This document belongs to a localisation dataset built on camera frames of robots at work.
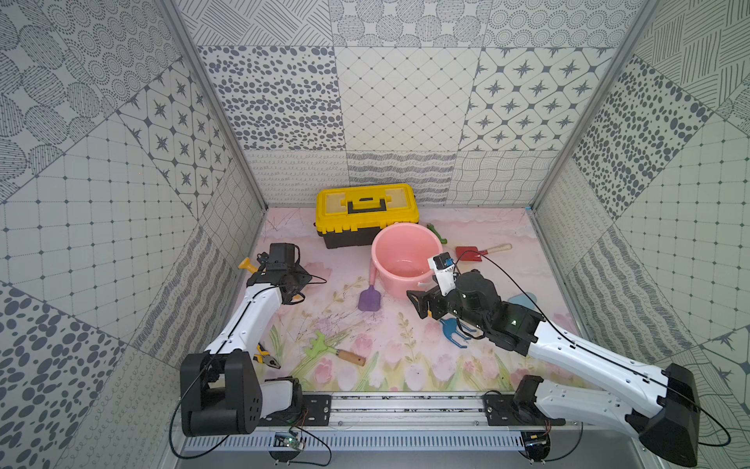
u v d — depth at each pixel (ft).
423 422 2.45
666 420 1.25
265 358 2.68
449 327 2.93
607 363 1.46
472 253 3.44
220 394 1.31
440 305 2.09
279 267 2.17
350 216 3.15
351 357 2.68
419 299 2.10
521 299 3.13
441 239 3.54
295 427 2.35
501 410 2.40
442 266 2.05
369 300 3.08
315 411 2.44
